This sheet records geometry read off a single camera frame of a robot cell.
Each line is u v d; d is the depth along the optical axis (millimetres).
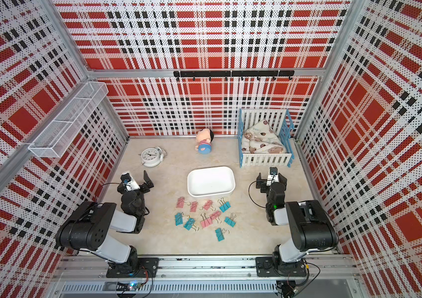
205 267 750
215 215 874
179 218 849
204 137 1119
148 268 737
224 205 890
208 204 901
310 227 453
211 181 983
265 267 728
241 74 884
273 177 766
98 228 470
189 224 827
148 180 821
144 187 802
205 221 841
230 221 850
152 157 1049
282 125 1164
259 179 855
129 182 735
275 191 701
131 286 692
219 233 816
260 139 1174
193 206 891
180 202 906
